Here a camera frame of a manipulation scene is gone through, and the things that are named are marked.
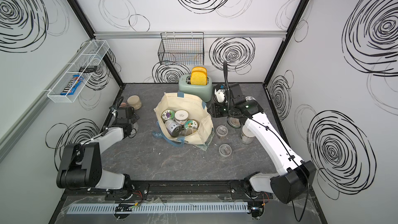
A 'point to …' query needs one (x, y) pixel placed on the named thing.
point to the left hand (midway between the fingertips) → (125, 117)
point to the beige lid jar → (134, 101)
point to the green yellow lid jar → (191, 123)
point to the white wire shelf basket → (90, 56)
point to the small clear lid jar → (225, 150)
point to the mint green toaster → (203, 92)
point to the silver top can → (173, 127)
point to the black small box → (88, 69)
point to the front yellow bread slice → (198, 78)
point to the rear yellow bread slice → (199, 68)
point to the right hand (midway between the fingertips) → (212, 109)
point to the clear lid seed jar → (222, 131)
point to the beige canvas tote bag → (197, 110)
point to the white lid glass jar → (246, 136)
